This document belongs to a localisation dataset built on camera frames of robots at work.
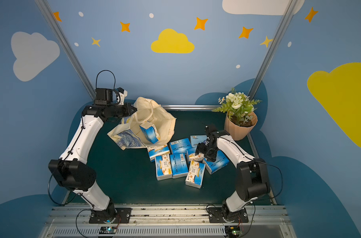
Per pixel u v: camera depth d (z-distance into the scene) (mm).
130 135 845
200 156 880
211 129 727
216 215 746
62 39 787
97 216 675
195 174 819
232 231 708
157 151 907
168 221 733
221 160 879
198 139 988
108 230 704
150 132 923
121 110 692
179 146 931
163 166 841
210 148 703
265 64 913
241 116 941
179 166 855
